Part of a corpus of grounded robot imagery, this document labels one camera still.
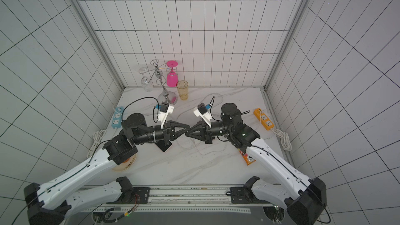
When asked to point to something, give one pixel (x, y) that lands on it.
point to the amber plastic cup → (182, 86)
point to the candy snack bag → (248, 159)
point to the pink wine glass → (172, 78)
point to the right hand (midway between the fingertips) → (183, 138)
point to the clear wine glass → (148, 86)
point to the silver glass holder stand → (166, 96)
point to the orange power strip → (267, 124)
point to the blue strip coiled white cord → (98, 136)
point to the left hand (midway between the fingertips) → (186, 131)
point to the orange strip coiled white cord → (284, 138)
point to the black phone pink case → (161, 145)
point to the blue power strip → (117, 117)
